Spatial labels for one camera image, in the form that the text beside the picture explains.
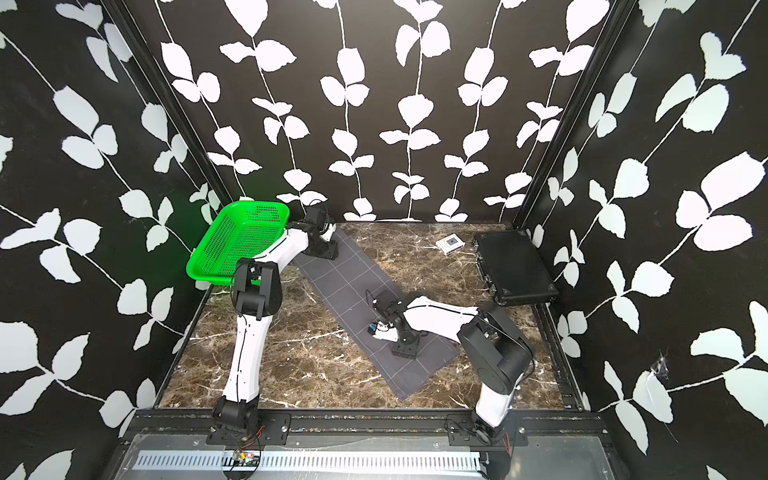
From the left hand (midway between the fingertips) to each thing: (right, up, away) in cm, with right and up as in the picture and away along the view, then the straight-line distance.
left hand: (332, 246), depth 110 cm
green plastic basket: (-38, +7, +8) cm, 40 cm away
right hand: (+27, -28, -21) cm, 44 cm away
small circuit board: (-13, -52, -40) cm, 67 cm away
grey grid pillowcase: (+7, -13, -6) cm, 16 cm away
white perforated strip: (+3, -52, -40) cm, 66 cm away
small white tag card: (+45, +1, +4) cm, 45 cm away
